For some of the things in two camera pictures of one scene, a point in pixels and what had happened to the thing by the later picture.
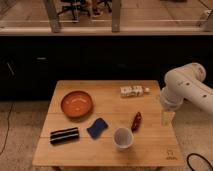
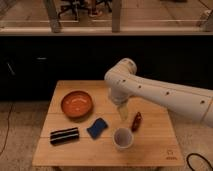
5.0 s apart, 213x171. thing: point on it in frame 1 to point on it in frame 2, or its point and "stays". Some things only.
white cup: x=123 y=138 stays
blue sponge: x=98 y=127 stays
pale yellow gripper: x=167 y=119 to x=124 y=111
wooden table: x=107 y=124 stays
